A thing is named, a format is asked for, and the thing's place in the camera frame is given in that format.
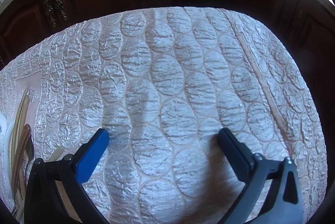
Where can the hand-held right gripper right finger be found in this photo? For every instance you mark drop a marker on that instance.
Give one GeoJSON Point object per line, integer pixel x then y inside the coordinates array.
{"type": "Point", "coordinates": [235, 156]}

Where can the white plate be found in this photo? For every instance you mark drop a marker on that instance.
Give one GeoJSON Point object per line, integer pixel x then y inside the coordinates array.
{"type": "Point", "coordinates": [2, 135]}

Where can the tan wooden chopstick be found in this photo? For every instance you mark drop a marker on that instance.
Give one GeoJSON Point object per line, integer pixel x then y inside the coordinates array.
{"type": "Point", "coordinates": [258, 74]}

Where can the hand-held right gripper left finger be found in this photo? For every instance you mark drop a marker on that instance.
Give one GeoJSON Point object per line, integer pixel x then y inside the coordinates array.
{"type": "Point", "coordinates": [90, 158]}

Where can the dark metal spoon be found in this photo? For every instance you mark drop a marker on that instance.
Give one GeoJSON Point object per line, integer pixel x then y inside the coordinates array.
{"type": "Point", "coordinates": [30, 146]}

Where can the brown wooden chopstick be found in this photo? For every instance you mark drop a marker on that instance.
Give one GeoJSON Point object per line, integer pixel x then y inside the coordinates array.
{"type": "Point", "coordinates": [22, 145]}
{"type": "Point", "coordinates": [25, 140]}

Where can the white quilted tablecloth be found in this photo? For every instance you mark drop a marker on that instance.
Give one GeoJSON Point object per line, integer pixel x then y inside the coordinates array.
{"type": "Point", "coordinates": [167, 82]}

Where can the light bamboo chopstick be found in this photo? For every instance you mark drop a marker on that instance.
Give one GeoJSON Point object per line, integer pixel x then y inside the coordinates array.
{"type": "Point", "coordinates": [56, 153]}
{"type": "Point", "coordinates": [22, 114]}
{"type": "Point", "coordinates": [16, 119]}

